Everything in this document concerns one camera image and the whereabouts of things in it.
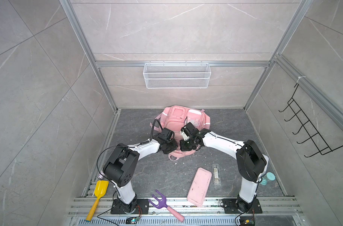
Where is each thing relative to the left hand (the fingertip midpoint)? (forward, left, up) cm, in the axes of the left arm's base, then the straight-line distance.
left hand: (180, 145), depth 92 cm
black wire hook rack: (-19, -59, +28) cm, 68 cm away
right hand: (-3, -1, +1) cm, 4 cm away
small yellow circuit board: (-42, -33, -6) cm, 54 cm away
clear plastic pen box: (-19, -21, -4) cm, 29 cm away
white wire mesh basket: (+44, 0, +24) cm, 50 cm away
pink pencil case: (-25, -9, -3) cm, 27 cm away
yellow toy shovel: (-24, +47, -5) cm, 53 cm away
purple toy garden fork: (-33, +12, -5) cm, 35 cm away
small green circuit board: (-40, +26, -4) cm, 48 cm away
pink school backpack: (+23, +3, +1) cm, 24 cm away
